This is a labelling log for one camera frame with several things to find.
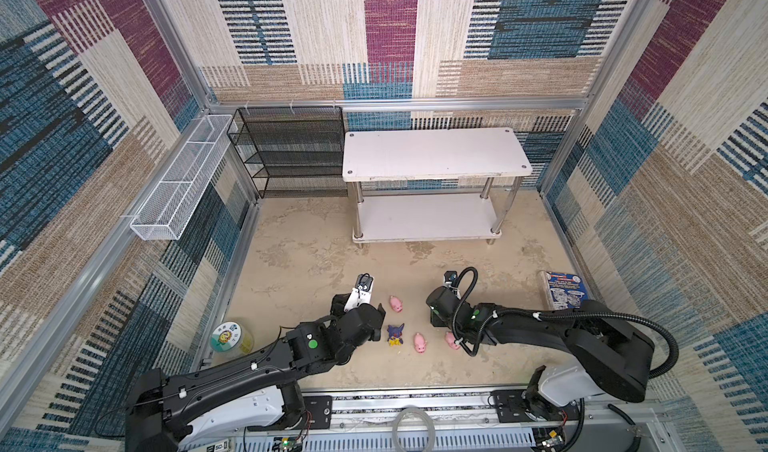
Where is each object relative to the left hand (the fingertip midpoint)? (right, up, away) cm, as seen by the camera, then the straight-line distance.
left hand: (368, 300), depth 75 cm
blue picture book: (+58, -1, +15) cm, 60 cm away
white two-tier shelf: (+22, +34, +48) cm, 63 cm away
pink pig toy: (+7, -5, +14) cm, 16 cm away
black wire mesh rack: (-30, +45, +36) cm, 65 cm away
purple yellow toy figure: (+7, -11, +6) cm, 14 cm away
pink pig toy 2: (+14, -14, +7) cm, 20 cm away
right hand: (+21, -7, +14) cm, 26 cm away
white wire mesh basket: (-47, +24, -2) cm, 53 cm away
